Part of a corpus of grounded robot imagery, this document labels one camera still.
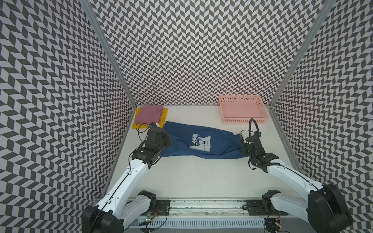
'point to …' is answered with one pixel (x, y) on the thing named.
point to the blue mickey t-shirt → (197, 141)
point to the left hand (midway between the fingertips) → (169, 137)
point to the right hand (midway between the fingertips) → (246, 147)
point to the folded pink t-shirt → (149, 113)
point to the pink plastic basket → (239, 109)
